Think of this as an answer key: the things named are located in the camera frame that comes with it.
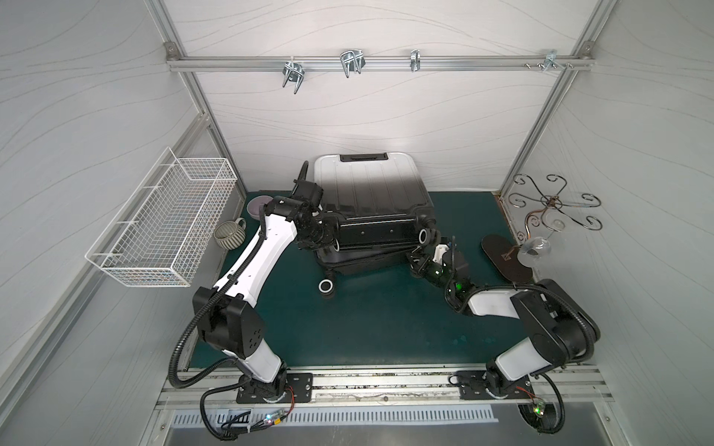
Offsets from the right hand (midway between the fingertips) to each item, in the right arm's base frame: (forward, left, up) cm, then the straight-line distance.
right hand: (406, 253), depth 89 cm
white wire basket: (-11, +64, +22) cm, 69 cm away
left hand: (-4, +23, +10) cm, 25 cm away
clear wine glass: (-5, -34, +12) cm, 37 cm away
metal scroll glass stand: (+3, -39, +19) cm, 43 cm away
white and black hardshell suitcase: (+9, +10, +12) cm, 18 cm away
